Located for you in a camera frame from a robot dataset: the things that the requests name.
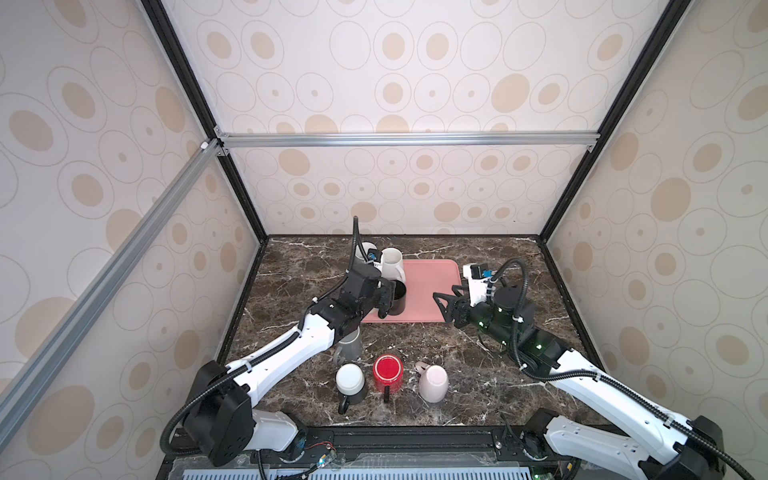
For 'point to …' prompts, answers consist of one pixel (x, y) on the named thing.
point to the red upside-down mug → (388, 370)
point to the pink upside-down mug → (433, 382)
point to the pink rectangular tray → (423, 278)
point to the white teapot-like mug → (392, 264)
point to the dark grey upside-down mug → (349, 348)
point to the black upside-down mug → (399, 305)
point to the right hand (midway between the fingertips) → (445, 291)
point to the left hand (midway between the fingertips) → (395, 278)
